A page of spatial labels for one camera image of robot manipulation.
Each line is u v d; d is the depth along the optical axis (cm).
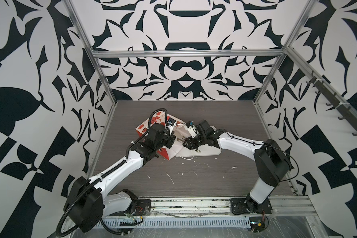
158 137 61
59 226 35
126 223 73
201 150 83
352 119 55
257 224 71
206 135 70
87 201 39
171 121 69
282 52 91
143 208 73
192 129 79
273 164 47
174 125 71
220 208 75
